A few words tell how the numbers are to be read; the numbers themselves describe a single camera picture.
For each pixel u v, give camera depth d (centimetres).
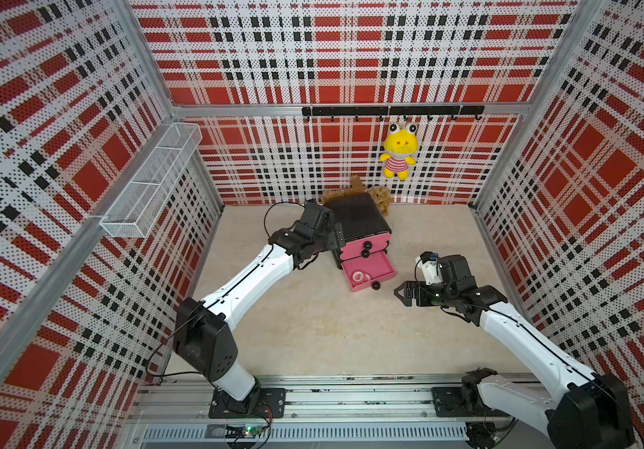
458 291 62
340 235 75
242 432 69
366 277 98
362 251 94
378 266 101
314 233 62
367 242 89
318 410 74
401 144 91
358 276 98
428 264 74
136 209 70
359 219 94
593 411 37
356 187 117
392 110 89
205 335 42
